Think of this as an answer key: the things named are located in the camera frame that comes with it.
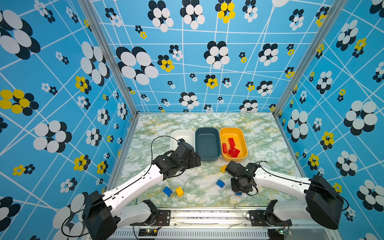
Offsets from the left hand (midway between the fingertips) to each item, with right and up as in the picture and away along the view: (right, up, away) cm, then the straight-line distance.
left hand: (196, 160), depth 77 cm
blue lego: (+14, -15, +7) cm, 22 cm away
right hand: (+22, -18, +5) cm, 29 cm away
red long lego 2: (+19, +3, +20) cm, 27 cm away
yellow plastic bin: (+29, +12, +27) cm, 41 cm away
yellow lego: (-9, -18, +3) cm, 21 cm away
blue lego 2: (-16, -18, +3) cm, 24 cm away
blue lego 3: (+22, -18, +1) cm, 29 cm away
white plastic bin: (-6, +11, +25) cm, 28 cm away
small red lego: (+25, 0, +17) cm, 30 cm away
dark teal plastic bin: (+8, +6, +24) cm, 26 cm away
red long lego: (+24, +7, +22) cm, 33 cm away
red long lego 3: (+23, +2, +20) cm, 31 cm away
